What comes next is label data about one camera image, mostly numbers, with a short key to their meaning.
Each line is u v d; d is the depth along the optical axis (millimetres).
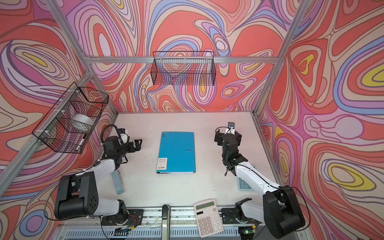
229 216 734
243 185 822
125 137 796
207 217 720
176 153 957
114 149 701
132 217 731
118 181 810
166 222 689
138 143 850
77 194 431
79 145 718
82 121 708
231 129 688
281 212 406
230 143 616
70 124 715
